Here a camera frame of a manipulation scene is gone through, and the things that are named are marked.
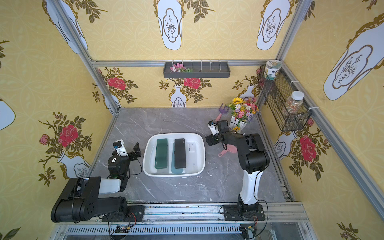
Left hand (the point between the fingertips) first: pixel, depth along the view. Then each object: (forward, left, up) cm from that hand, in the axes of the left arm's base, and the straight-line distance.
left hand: (124, 145), depth 88 cm
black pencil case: (-3, -32, -6) cm, 33 cm away
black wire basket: (+25, -94, +18) cm, 99 cm away
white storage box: (-2, -13, -7) cm, 15 cm away
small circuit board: (-40, -5, -13) cm, 42 cm away
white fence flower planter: (+20, -73, +7) cm, 76 cm away
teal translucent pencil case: (-13, -29, -8) cm, 32 cm away
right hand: (+11, -58, -10) cm, 60 cm away
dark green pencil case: (-5, -21, -6) cm, 23 cm away
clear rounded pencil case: (-5, -40, -9) cm, 41 cm away
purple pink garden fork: (+36, -65, -10) cm, 75 cm away
